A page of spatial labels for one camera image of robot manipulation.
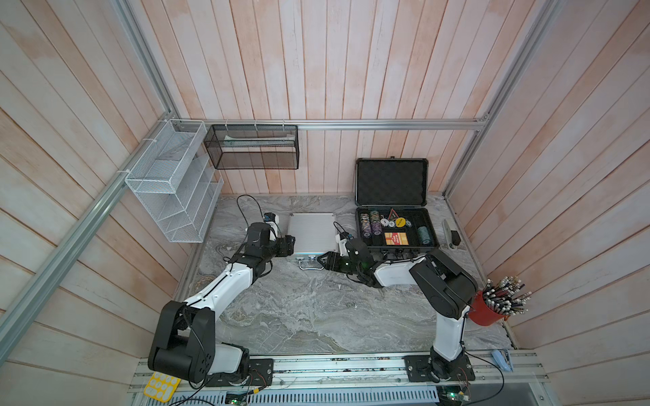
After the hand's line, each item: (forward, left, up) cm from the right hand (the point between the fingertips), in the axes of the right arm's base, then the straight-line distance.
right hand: (321, 259), depth 94 cm
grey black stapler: (+12, -54, -2) cm, 55 cm away
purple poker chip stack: (+16, -23, 0) cm, 28 cm away
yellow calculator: (-41, +45, -1) cm, 61 cm away
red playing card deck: (+11, -30, -1) cm, 32 cm away
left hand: (+2, +12, +9) cm, 15 cm away
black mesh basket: (+41, +29, +22) cm, 55 cm away
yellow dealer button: (+20, -34, -2) cm, 40 cm away
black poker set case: (+29, -30, +3) cm, 42 cm away
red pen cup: (-19, -52, +11) cm, 57 cm away
